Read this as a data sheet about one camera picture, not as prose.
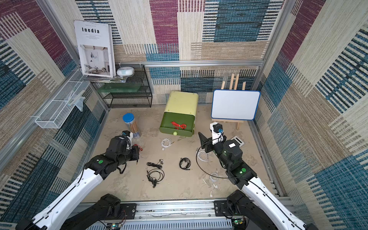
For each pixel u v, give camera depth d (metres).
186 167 0.89
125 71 0.87
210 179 0.83
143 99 1.19
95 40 0.78
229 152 0.50
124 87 1.00
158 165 0.89
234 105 0.97
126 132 0.70
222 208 0.73
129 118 0.87
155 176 0.86
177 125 0.89
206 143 0.62
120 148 0.59
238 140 0.99
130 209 0.74
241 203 0.63
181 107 0.91
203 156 0.92
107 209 0.61
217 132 0.57
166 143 0.99
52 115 0.71
